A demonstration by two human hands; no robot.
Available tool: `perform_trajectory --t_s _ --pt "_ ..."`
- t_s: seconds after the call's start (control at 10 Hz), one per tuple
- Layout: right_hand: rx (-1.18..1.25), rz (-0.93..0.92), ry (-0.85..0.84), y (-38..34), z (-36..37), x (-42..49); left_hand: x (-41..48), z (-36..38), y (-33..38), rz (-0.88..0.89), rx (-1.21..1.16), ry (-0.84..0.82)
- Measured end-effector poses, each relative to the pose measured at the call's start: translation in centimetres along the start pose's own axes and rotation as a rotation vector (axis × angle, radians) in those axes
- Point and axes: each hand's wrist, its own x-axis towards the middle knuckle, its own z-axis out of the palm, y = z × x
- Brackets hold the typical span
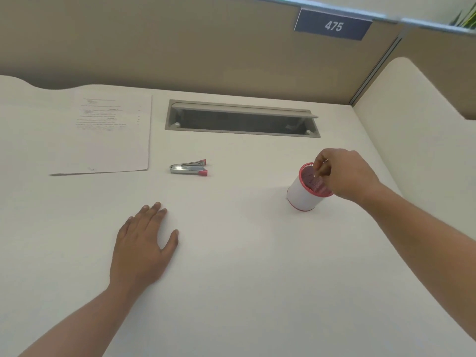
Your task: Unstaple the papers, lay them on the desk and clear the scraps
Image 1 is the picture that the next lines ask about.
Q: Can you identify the printed white paper sheet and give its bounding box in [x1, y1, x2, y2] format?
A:
[49, 88, 153, 177]

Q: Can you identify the grey cable tray lid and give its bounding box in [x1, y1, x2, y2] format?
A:
[173, 101, 320, 119]

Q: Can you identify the beige partition panel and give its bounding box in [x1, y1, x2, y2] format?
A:
[399, 28, 476, 121]
[0, 0, 405, 105]

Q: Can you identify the person's right forearm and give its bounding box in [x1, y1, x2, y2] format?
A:
[362, 184, 476, 299]

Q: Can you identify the person's right hand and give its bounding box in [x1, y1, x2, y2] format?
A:
[314, 148, 386, 207]

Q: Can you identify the silver pink stapler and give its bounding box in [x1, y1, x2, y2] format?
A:
[170, 158, 208, 177]

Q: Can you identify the silver partition top rail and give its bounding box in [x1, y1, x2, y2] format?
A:
[266, 0, 476, 35]

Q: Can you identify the cream curved desk divider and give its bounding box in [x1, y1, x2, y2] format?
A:
[353, 57, 476, 244]

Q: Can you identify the blue number sign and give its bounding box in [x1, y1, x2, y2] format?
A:
[294, 8, 373, 41]

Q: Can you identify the person's left forearm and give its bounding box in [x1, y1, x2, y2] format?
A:
[17, 284, 136, 357]

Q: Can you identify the grey desk cable tray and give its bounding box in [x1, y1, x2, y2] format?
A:
[165, 99, 321, 139]

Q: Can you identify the white pink mesh pen cup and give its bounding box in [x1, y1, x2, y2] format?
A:
[286, 162, 335, 212]

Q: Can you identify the green plant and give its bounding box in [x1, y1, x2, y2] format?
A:
[449, 0, 476, 29]

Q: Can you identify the grey partition post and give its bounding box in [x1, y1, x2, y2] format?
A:
[351, 32, 405, 106]

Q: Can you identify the person's left hand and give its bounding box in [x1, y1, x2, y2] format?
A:
[107, 202, 180, 298]

